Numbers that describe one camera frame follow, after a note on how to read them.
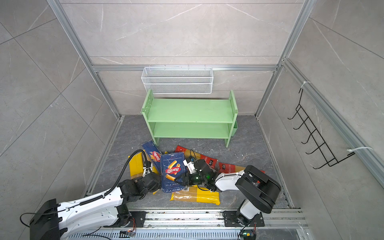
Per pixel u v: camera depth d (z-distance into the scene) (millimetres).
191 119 845
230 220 728
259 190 432
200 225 729
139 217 735
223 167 878
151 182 613
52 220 412
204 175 674
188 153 947
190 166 783
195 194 785
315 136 675
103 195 503
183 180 732
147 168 713
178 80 1007
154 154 909
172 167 817
